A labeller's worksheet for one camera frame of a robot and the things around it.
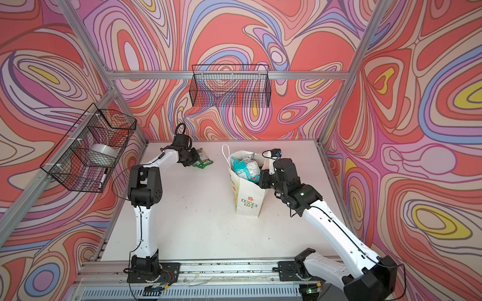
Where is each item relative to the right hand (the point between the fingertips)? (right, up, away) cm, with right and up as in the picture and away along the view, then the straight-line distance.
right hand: (262, 176), depth 76 cm
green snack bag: (-31, +6, +30) cm, 44 cm away
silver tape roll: (-63, +11, -2) cm, 64 cm away
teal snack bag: (-6, +3, +4) cm, 8 cm away
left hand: (-32, +8, +32) cm, 46 cm away
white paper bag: (-5, -8, +1) cm, 10 cm away
